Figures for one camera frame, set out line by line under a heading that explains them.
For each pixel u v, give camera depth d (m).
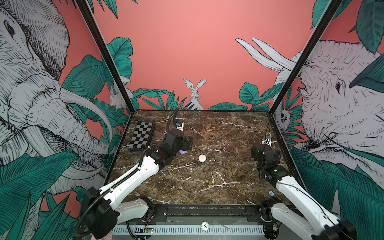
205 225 0.70
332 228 0.41
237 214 0.76
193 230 0.70
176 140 0.56
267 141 0.69
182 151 0.98
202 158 0.94
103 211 0.37
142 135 1.01
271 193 0.80
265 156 0.60
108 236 0.67
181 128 0.68
